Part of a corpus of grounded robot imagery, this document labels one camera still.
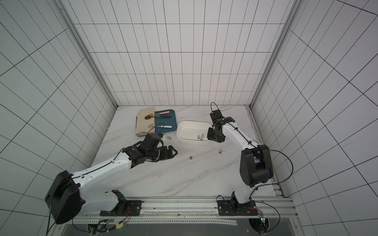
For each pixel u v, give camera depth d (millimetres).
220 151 937
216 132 758
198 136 1004
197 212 726
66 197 397
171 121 1082
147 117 1124
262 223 696
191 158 897
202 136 1002
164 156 710
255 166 457
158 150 699
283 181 468
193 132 1045
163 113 1143
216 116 712
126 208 702
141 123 1063
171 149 730
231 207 724
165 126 1074
